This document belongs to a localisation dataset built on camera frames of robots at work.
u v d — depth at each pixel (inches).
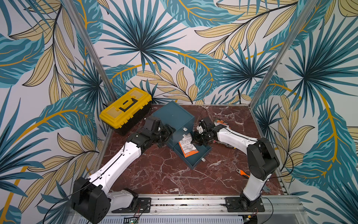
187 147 34.6
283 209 29.6
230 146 24.2
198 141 32.0
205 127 29.1
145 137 22.2
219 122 42.8
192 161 33.1
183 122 31.9
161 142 27.0
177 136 30.8
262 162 18.9
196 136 31.7
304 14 28.0
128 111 36.4
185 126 32.3
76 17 27.8
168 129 27.5
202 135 30.8
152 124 22.7
